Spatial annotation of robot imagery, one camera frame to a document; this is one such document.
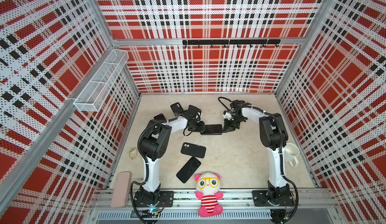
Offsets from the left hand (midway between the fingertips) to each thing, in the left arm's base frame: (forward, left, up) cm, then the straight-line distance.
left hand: (203, 131), depth 98 cm
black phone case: (-2, -6, +4) cm, 8 cm away
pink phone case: (-35, +42, +1) cm, 54 cm away
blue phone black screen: (-25, +9, -1) cm, 26 cm away
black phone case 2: (-12, +6, -3) cm, 14 cm away
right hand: (-1, -14, +1) cm, 14 cm away
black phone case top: (+22, +20, -2) cm, 30 cm away
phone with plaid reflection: (+13, +31, -1) cm, 34 cm away
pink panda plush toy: (-34, -2, +6) cm, 34 cm away
